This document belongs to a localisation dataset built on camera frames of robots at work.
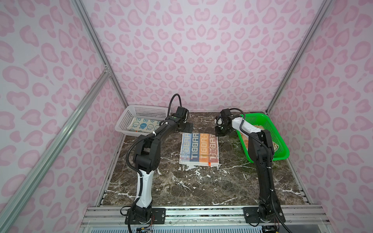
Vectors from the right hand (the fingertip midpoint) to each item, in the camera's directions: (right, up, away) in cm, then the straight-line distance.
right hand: (217, 132), depth 104 cm
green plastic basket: (+33, +9, +3) cm, 35 cm away
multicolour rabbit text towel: (-13, -11, -6) cm, 18 cm away
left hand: (-22, +6, -5) cm, 23 cm away
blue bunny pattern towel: (-54, +6, +6) cm, 55 cm away
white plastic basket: (-45, +15, +10) cm, 49 cm away
